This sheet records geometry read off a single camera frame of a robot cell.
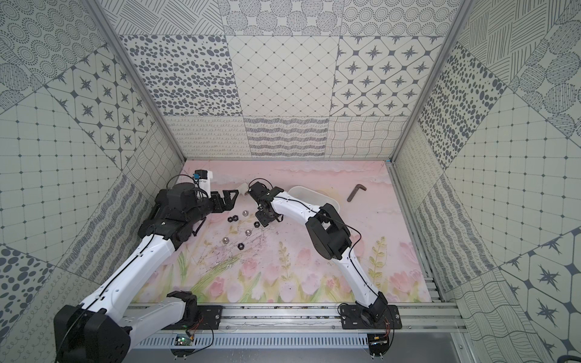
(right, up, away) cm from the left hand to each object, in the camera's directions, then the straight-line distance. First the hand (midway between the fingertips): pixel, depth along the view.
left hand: (225, 187), depth 78 cm
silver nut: (+5, -19, +15) cm, 25 cm away
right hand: (+15, -14, +19) cm, 28 cm away
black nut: (+2, -24, +12) cm, 27 cm away
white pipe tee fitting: (-1, -1, +29) cm, 29 cm away
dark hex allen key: (+54, -2, +30) cm, 62 cm away
